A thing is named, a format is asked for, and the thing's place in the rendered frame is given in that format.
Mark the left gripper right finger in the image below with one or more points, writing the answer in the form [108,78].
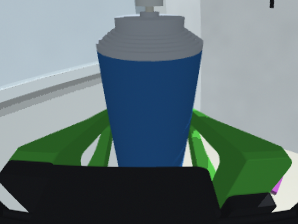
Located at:
[248,164]

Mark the flat purple block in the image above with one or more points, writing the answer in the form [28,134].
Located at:
[275,189]

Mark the blue and grey spray bottle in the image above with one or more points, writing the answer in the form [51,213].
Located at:
[149,65]

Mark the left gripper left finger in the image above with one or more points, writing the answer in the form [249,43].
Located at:
[66,146]

